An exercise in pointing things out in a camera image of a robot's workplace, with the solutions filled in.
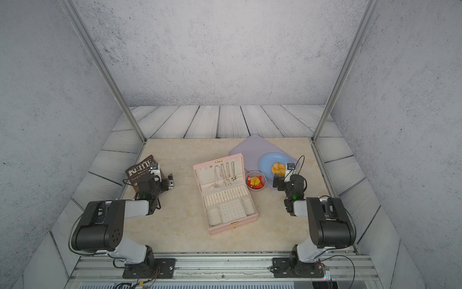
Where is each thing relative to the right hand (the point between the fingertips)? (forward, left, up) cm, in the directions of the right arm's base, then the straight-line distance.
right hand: (286, 172), depth 94 cm
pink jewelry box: (-14, +31, -1) cm, 34 cm away
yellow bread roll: (+6, +2, -5) cm, 8 cm away
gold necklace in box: (-5, +29, +6) cm, 30 cm away
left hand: (-1, +63, +1) cm, 63 cm away
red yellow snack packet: (-3, +16, -4) cm, 17 cm away
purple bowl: (+1, +16, -2) cm, 16 cm away
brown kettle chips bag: (+6, +80, -5) cm, 80 cm away
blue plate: (+15, +7, -8) cm, 18 cm away
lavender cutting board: (+23, +16, -7) cm, 28 cm away
